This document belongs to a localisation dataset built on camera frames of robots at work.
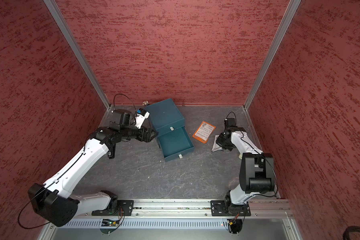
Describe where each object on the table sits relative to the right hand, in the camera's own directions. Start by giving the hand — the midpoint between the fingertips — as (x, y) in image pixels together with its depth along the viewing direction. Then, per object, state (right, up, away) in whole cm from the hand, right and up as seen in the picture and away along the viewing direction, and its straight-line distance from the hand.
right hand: (219, 146), depth 91 cm
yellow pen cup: (-49, +28, +9) cm, 57 cm away
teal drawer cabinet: (-33, +17, -6) cm, 38 cm away
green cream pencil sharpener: (+13, -7, 0) cm, 14 cm away
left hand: (-40, +9, -16) cm, 44 cm away
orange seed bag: (-8, +8, +15) cm, 18 cm away
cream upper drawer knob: (-30, +11, -6) cm, 32 cm away
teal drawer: (-28, +2, -4) cm, 28 cm away
